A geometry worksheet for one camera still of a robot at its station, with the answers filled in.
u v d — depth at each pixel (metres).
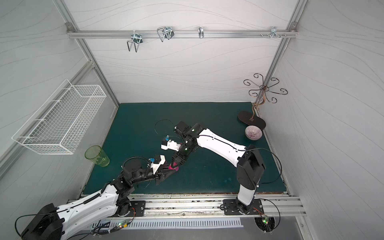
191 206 0.75
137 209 0.74
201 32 0.78
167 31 0.76
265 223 0.72
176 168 0.71
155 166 0.66
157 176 0.66
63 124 0.70
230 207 0.74
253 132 1.01
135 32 0.77
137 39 0.78
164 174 0.68
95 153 0.85
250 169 0.45
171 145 0.69
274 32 0.76
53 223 0.46
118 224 0.69
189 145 0.59
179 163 0.66
